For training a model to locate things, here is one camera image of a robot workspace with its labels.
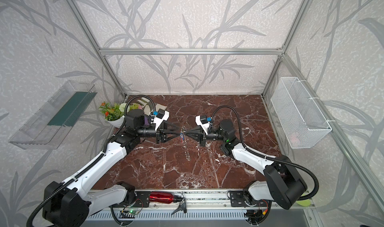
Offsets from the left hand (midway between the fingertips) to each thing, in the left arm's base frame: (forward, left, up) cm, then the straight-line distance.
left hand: (179, 129), depth 68 cm
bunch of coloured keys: (-2, -1, -2) cm, 4 cm away
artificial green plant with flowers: (+19, +42, -12) cm, 48 cm away
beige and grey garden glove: (+35, +30, -28) cm, 54 cm away
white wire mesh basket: (0, -53, +8) cm, 53 cm away
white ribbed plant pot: (+16, +44, -22) cm, 52 cm away
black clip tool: (-27, -2, -25) cm, 37 cm away
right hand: (+1, -3, -1) cm, 4 cm away
